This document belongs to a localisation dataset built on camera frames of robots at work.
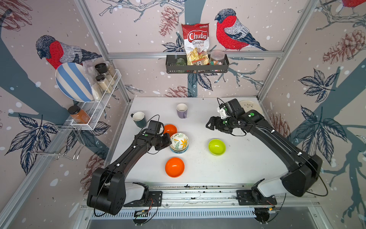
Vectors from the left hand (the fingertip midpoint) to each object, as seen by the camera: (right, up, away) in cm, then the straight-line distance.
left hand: (174, 138), depth 84 cm
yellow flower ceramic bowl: (+3, -3, +5) cm, 7 cm away
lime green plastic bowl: (+27, -7, +6) cm, 29 cm away
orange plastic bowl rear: (-4, +4, +13) cm, 15 cm away
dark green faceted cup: (-25, +11, +11) cm, 29 cm away
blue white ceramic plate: (+60, +22, +31) cm, 71 cm away
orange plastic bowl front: (0, -16, -2) cm, 17 cm away
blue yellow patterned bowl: (+3, -8, 0) cm, 9 cm away
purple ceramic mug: (+4, +18, +21) cm, 28 cm away
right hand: (+21, +9, -7) cm, 24 cm away
